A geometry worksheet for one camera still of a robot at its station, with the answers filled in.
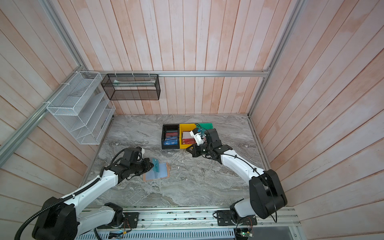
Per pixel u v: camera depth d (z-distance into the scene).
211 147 0.66
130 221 0.73
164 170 0.90
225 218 0.73
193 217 0.76
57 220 0.40
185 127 1.07
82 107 0.73
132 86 1.05
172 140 1.01
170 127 1.05
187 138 1.04
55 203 0.42
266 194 0.43
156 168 0.87
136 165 0.71
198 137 0.76
